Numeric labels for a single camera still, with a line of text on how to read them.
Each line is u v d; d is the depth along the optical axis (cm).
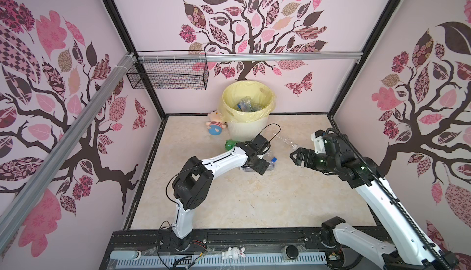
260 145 71
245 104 100
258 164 80
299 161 62
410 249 37
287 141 105
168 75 122
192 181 51
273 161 95
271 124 74
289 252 63
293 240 76
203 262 70
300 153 63
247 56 94
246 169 80
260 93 98
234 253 68
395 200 41
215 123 107
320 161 58
